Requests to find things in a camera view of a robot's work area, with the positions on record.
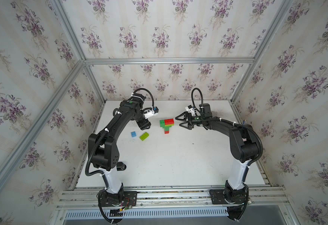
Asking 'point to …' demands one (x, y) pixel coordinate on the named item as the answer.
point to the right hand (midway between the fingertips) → (180, 122)
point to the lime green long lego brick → (144, 136)
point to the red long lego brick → (169, 121)
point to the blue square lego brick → (133, 134)
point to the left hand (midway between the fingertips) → (145, 121)
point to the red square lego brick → (166, 132)
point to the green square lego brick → (162, 123)
